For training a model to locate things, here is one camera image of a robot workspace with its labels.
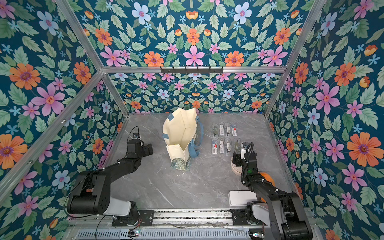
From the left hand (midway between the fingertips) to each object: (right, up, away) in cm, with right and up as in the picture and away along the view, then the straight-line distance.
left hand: (144, 144), depth 94 cm
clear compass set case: (+60, +9, +14) cm, 63 cm away
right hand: (+63, -3, -4) cm, 64 cm away
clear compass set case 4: (+54, -2, +5) cm, 54 cm away
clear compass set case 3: (+50, -2, +5) cm, 50 cm away
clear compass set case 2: (+45, -2, +5) cm, 46 cm away
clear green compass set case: (+46, +9, +14) cm, 49 cm away
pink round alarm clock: (+58, -14, -7) cm, 60 cm away
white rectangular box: (+58, -27, -16) cm, 65 cm away
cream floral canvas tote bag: (+23, +6, +13) cm, 27 cm away
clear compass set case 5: (+61, -2, +6) cm, 61 cm away
